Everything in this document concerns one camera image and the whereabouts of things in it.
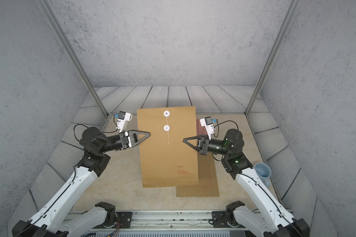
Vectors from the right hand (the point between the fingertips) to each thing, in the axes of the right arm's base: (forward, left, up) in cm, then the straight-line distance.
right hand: (185, 143), depth 60 cm
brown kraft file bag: (-5, +8, -5) cm, 11 cm away
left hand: (0, +14, +3) cm, 14 cm away
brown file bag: (-4, -12, -37) cm, 39 cm away
